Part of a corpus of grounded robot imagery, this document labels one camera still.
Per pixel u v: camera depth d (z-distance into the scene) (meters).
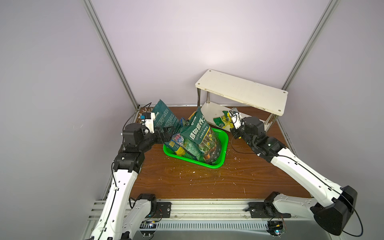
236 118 0.60
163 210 0.73
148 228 0.72
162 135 0.62
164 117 0.85
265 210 0.67
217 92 0.81
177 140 0.81
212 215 0.73
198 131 0.79
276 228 0.69
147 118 0.59
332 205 0.37
